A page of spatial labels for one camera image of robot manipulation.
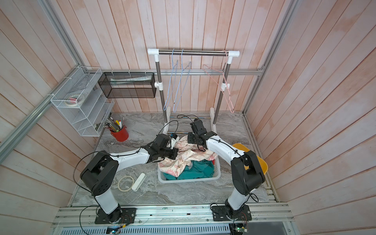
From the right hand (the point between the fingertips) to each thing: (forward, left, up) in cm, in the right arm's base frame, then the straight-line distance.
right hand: (190, 137), depth 93 cm
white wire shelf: (-2, +56, +20) cm, 59 cm away
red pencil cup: (+3, +47, -4) cm, 48 cm away
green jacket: (-21, -3, -1) cm, 22 cm away
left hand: (-11, +7, -5) cm, 13 cm away
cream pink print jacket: (-17, +2, +9) cm, 19 cm away
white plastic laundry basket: (-26, +15, -2) cm, 31 cm away
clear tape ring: (-27, +38, -9) cm, 48 cm away
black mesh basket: (+23, +40, +24) cm, 52 cm away
